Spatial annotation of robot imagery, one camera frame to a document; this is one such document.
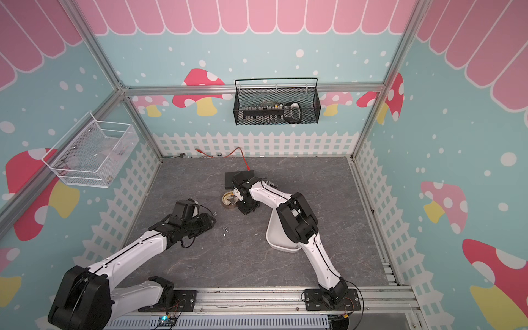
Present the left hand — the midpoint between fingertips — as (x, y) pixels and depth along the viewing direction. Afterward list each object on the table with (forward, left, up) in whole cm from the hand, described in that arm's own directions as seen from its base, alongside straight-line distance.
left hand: (213, 225), depth 87 cm
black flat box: (+23, -5, +4) cm, 24 cm away
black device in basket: (+40, -33, +29) cm, 60 cm away
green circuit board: (-32, +13, -9) cm, 36 cm away
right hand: (+12, -13, -6) cm, 19 cm away
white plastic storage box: (-2, -28, -6) cm, 28 cm away
